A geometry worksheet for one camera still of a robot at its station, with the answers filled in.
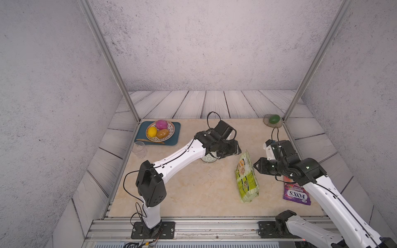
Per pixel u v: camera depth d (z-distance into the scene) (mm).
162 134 1069
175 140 1054
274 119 1173
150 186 447
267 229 731
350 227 382
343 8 709
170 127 1145
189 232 729
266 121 1190
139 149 1013
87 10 702
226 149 659
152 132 1074
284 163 508
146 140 1054
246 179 771
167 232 745
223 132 595
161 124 1107
